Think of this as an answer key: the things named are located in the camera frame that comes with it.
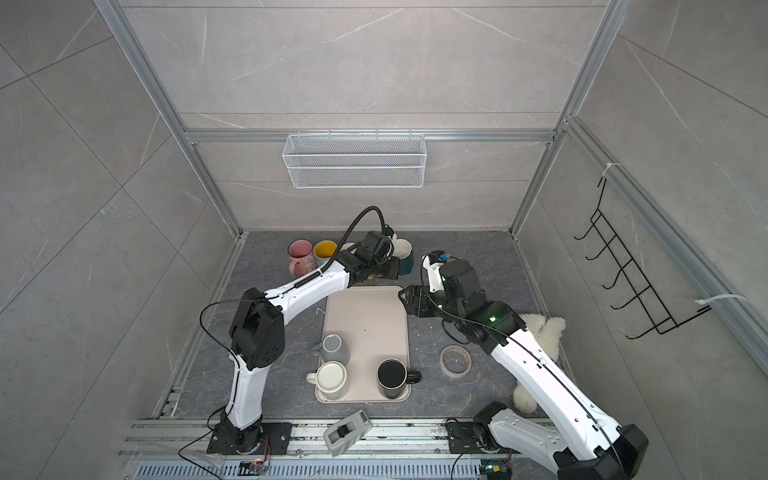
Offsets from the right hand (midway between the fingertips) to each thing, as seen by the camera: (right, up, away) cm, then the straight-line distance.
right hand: (409, 291), depth 72 cm
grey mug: (-20, -16, +6) cm, 26 cm away
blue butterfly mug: (-28, +10, +30) cm, 42 cm away
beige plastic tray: (-10, -12, +21) cm, 26 cm away
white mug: (-20, -23, +4) cm, 31 cm away
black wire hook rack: (+52, 0, -8) cm, 53 cm away
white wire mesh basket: (-17, +41, +29) cm, 53 cm away
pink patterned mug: (-34, +8, +26) cm, 44 cm away
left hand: (-2, +8, +19) cm, 20 cm away
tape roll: (+15, -22, +14) cm, 30 cm away
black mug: (-4, -22, +3) cm, 23 cm away
